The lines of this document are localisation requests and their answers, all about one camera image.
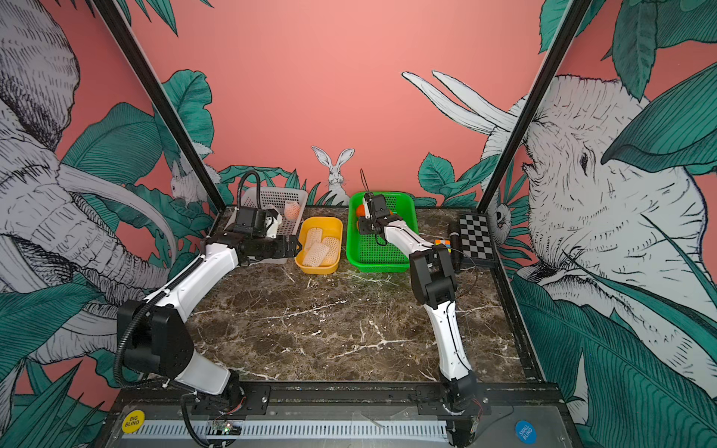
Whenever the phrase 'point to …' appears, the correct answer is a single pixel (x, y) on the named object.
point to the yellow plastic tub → (331, 227)
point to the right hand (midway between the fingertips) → (362, 217)
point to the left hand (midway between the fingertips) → (292, 243)
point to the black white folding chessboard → (476, 238)
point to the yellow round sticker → (133, 421)
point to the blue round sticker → (526, 432)
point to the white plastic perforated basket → (277, 197)
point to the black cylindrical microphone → (456, 245)
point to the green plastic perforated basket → (363, 252)
